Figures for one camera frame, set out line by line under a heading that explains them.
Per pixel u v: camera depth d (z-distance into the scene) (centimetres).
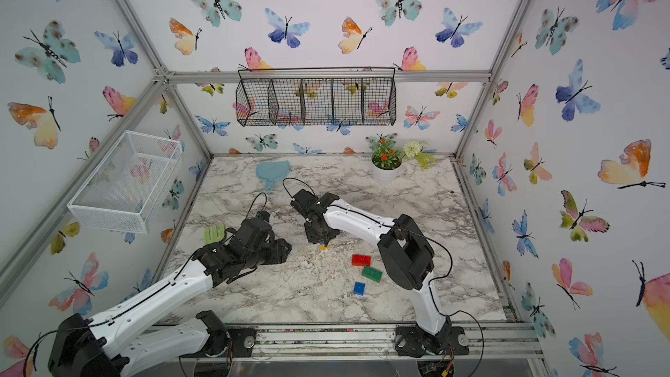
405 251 50
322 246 93
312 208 65
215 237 96
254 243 61
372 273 86
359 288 83
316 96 98
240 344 74
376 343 75
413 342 74
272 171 115
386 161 100
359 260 89
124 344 42
